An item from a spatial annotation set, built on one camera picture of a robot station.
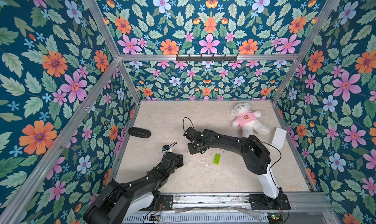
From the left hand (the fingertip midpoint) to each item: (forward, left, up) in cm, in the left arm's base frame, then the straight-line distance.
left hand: (184, 156), depth 89 cm
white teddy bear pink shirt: (+20, -43, +6) cm, 48 cm away
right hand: (+3, -5, +1) cm, 6 cm away
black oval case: (+18, +30, +3) cm, 35 cm away
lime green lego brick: (-3, -20, -1) cm, 20 cm away
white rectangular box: (+6, -62, +2) cm, 62 cm away
